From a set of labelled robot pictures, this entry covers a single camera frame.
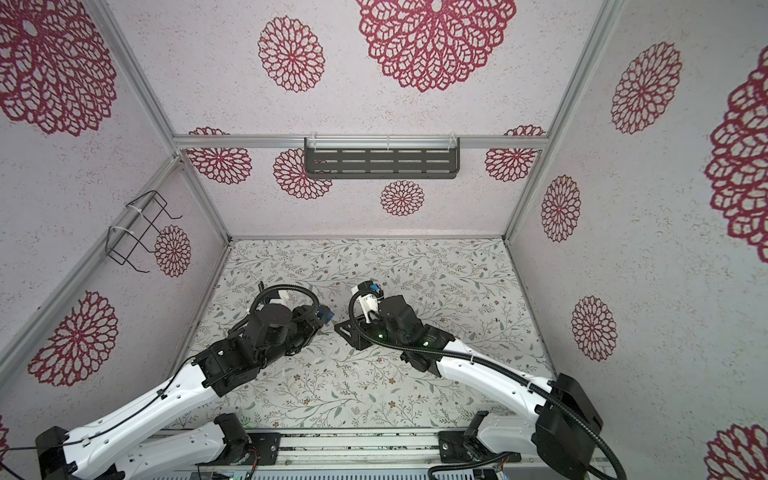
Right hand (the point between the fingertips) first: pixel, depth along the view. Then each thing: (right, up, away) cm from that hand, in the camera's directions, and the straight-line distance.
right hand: (337, 322), depth 71 cm
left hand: (-2, +1, +2) cm, 3 cm away
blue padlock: (-3, +2, 0) cm, 4 cm away
